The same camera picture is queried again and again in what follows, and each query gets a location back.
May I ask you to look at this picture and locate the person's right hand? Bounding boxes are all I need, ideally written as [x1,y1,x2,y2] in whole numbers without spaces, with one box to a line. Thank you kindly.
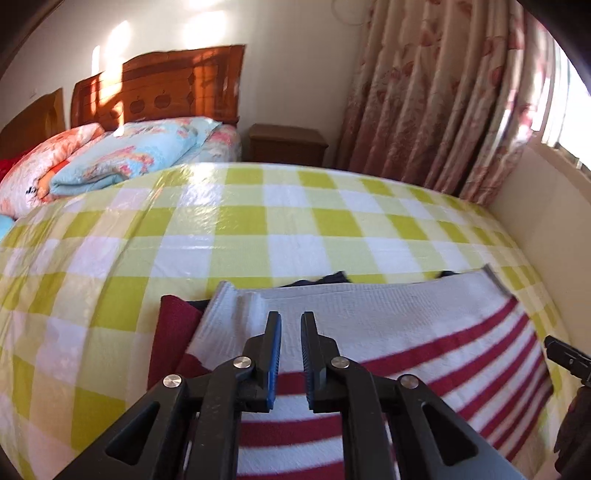
[553,385,591,476]

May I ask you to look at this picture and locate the white wall cable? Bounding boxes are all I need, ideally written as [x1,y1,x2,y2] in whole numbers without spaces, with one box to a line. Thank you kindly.
[335,0,370,27]

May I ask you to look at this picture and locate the pink floral pillow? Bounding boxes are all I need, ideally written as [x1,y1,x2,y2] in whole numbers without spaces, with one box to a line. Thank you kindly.
[0,122,106,219]

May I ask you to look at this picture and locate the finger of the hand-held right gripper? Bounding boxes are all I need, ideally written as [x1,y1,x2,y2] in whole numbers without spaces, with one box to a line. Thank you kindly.
[544,335,591,388]

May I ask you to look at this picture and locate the large carved wooden headboard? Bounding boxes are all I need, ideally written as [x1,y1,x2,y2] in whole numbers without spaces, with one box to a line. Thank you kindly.
[70,44,246,132]

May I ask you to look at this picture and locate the small plain wooden headboard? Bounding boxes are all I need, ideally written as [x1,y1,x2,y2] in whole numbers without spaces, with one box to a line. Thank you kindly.
[0,88,66,148]

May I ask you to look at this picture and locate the red bedding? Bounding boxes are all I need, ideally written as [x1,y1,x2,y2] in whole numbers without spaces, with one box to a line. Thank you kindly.
[0,154,24,178]

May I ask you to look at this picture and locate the wooden nightstand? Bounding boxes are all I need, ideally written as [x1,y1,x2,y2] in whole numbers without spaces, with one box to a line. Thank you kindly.
[248,124,329,168]

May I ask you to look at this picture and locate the red and grey striped sweater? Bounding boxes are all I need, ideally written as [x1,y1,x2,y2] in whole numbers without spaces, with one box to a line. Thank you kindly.
[148,263,555,480]

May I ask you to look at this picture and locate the pink floral curtain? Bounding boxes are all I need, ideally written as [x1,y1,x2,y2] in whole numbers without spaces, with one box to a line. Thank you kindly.
[335,0,561,204]

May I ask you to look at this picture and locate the window with white bars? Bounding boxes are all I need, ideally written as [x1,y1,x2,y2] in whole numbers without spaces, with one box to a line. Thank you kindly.
[536,32,591,171]

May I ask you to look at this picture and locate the light blue floral quilt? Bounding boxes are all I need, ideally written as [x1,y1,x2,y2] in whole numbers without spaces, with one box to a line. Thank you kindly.
[48,117,222,197]

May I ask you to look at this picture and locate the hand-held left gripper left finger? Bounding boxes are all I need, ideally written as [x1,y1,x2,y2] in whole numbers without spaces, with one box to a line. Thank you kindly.
[54,311,283,480]

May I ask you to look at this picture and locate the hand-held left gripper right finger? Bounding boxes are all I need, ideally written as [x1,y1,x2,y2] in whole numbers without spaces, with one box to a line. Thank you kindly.
[300,311,527,480]

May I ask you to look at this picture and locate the yellow checkered blanket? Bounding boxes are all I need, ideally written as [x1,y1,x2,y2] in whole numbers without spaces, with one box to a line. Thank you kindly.
[0,161,571,480]

